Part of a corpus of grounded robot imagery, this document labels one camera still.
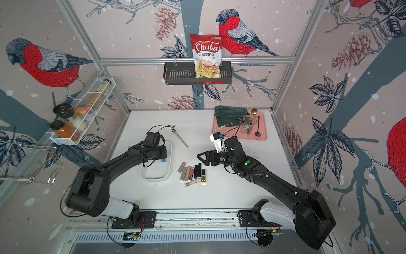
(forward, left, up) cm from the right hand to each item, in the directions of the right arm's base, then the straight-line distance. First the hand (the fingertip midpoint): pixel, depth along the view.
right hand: (202, 154), depth 76 cm
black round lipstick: (-1, +2, -16) cm, 16 cm away
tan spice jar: (+20, +57, +18) cm, 63 cm away
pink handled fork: (+26, +22, -17) cm, 38 cm away
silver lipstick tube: (-3, +11, -17) cm, 21 cm away
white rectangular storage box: (-1, +24, -17) cm, 30 cm away
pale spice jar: (+31, +56, +17) cm, 66 cm away
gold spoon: (+36, -32, -6) cm, 48 cm away
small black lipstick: (-1, +5, -17) cm, 18 cm away
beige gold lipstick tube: (+1, +13, -17) cm, 22 cm away
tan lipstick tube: (-3, +9, -17) cm, 20 cm away
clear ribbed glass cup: (+30, -27, -10) cm, 41 cm away
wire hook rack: (-6, +66, +7) cm, 66 cm away
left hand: (+9, +22, -12) cm, 27 cm away
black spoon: (+28, -36, -18) cm, 49 cm away
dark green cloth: (+43, -16, -18) cm, 49 cm away
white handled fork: (+33, -12, -18) cm, 39 cm away
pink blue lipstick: (+4, +24, -15) cm, 28 cm away
